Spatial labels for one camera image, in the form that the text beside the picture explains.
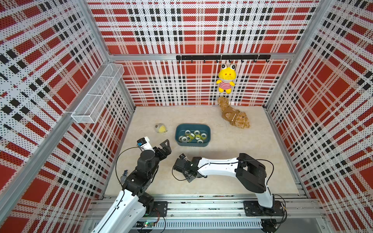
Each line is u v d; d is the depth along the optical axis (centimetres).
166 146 71
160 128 102
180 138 100
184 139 99
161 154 66
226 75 92
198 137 100
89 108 70
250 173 49
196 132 104
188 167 64
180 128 101
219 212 73
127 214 57
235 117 103
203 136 101
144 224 69
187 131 104
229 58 90
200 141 99
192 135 101
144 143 65
